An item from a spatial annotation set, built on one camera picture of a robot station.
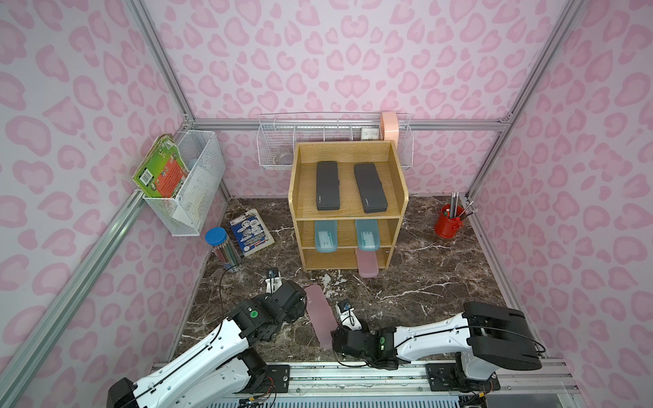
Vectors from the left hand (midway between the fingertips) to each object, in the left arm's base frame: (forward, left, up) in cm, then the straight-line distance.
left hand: (288, 299), depth 78 cm
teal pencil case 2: (+19, -25, +8) cm, 33 cm away
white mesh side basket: (+22, +33, +15) cm, 42 cm away
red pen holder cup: (+32, -59, -5) cm, 68 cm away
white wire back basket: (+56, +8, +22) cm, 60 cm away
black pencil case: (+28, -12, +21) cm, 37 cm away
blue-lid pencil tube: (+17, +23, +9) cm, 30 cm away
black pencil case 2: (+26, -25, +22) cm, 42 cm away
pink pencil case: (-1, -10, -11) cm, 15 cm away
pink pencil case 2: (+16, -27, -7) cm, 32 cm away
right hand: (-7, -15, -9) cm, 19 cm away
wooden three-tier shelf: (+23, -18, +21) cm, 36 cm away
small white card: (+52, -27, +24) cm, 63 cm away
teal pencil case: (+18, -11, +8) cm, 23 cm away
